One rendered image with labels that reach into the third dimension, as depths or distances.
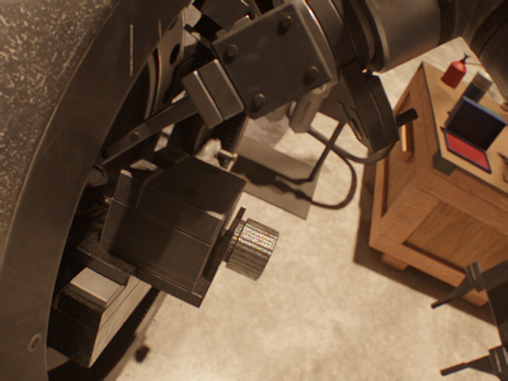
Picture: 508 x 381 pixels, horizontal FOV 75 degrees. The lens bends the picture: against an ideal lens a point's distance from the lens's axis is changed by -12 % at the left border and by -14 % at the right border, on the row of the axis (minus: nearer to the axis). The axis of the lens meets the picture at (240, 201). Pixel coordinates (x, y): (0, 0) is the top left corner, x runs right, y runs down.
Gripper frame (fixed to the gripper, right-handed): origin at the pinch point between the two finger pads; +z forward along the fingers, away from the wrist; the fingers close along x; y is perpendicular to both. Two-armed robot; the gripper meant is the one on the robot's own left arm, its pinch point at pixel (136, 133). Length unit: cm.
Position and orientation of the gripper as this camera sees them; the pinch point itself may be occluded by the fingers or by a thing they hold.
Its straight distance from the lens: 28.5
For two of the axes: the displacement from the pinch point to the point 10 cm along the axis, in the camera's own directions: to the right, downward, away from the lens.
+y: -4.8, -8.2, -3.2
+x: -0.1, 3.7, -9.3
